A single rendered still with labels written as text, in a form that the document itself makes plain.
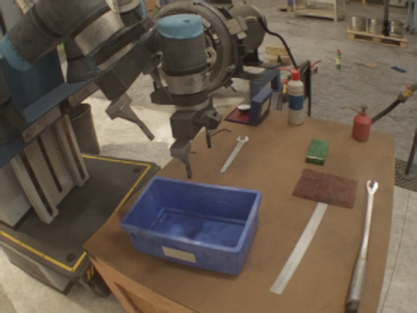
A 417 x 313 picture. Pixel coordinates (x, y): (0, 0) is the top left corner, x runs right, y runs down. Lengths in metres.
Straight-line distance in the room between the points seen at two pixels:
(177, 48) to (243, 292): 0.54
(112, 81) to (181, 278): 0.48
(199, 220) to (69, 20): 0.63
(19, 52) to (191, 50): 0.34
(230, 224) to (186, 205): 0.13
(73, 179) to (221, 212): 0.80
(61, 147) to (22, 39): 0.84
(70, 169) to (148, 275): 0.76
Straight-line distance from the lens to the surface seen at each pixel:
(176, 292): 0.73
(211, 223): 0.85
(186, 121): 0.63
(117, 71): 0.50
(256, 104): 1.23
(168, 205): 0.90
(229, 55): 2.01
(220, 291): 0.72
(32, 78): 1.15
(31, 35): 0.56
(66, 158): 1.37
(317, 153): 1.07
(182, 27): 0.59
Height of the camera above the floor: 1.09
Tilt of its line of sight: 33 degrees down
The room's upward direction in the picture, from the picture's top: 8 degrees counter-clockwise
